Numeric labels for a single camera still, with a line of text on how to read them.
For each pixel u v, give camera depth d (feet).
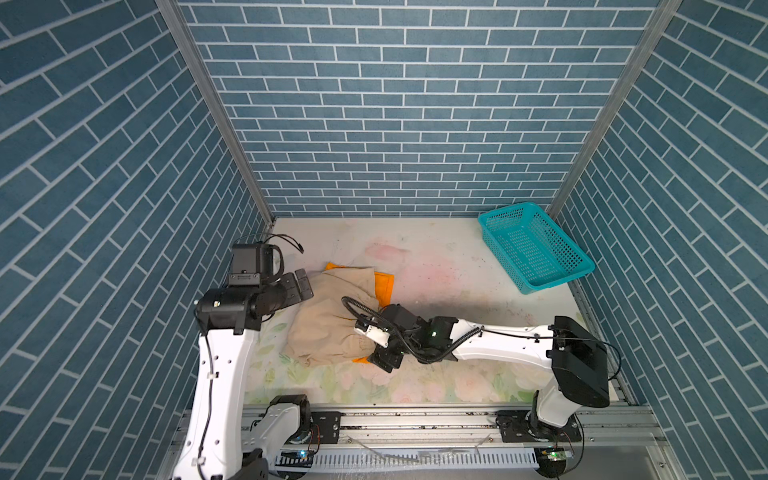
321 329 2.78
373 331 2.24
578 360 1.44
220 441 1.18
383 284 3.24
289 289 2.00
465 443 2.37
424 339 1.93
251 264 1.57
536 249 3.68
